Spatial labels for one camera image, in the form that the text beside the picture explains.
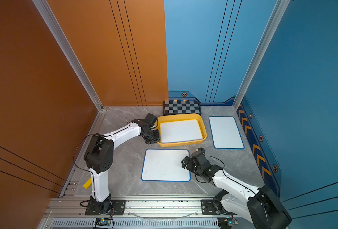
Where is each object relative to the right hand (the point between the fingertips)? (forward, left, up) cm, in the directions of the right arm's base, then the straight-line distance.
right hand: (186, 165), depth 86 cm
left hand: (+17, +16, +4) cm, 24 cm away
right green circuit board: (-28, -19, -4) cm, 34 cm away
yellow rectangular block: (-11, +57, -1) cm, 58 cm away
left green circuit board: (-28, +42, -4) cm, 51 cm away
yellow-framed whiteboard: (+25, +2, +1) cm, 26 cm away
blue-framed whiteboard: (+1, +14, -3) cm, 14 cm away
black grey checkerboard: (+48, +4, +2) cm, 48 cm away
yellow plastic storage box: (+35, +16, +4) cm, 39 cm away
